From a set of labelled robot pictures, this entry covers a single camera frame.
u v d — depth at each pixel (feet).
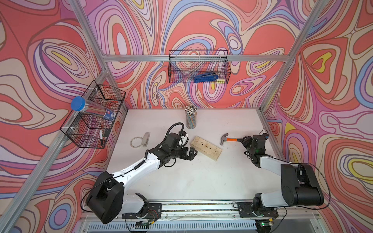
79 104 2.00
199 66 3.15
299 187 1.43
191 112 3.09
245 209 2.40
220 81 2.75
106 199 1.33
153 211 2.39
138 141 3.32
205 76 2.97
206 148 3.06
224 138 3.29
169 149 2.08
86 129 2.40
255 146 2.36
